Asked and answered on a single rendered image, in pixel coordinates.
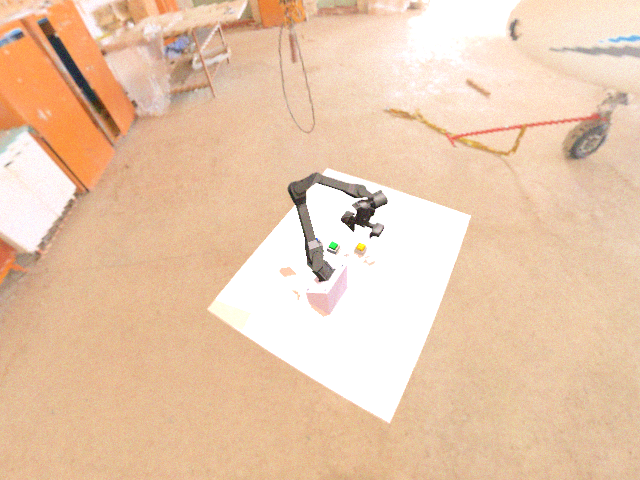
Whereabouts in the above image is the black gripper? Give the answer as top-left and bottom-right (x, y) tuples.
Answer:
(341, 210), (384, 239)

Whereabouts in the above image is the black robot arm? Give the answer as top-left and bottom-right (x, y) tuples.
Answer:
(287, 173), (388, 282)

